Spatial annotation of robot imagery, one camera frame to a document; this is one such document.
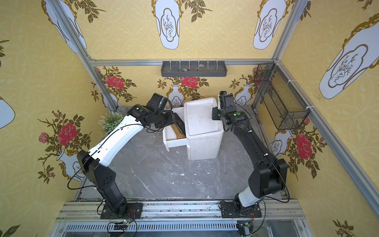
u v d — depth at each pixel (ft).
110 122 2.89
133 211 2.40
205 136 2.41
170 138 2.63
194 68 3.03
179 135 2.70
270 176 1.38
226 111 2.01
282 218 2.44
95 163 1.43
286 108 2.14
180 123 2.81
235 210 2.40
